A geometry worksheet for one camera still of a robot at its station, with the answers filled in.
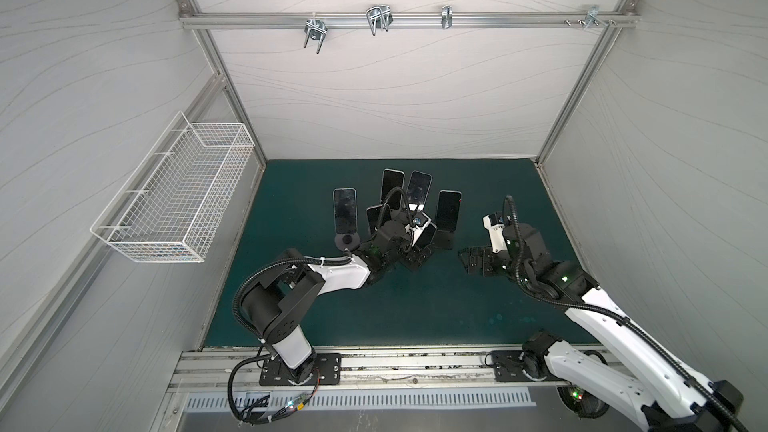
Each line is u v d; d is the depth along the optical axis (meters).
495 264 0.66
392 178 0.96
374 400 0.70
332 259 0.57
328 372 0.73
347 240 0.98
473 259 0.66
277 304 0.45
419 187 0.98
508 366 0.73
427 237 0.76
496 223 0.66
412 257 0.79
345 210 0.91
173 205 0.69
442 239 1.01
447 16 0.78
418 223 0.75
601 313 0.46
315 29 0.79
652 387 0.42
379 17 0.77
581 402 0.72
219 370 0.74
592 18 0.77
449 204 0.90
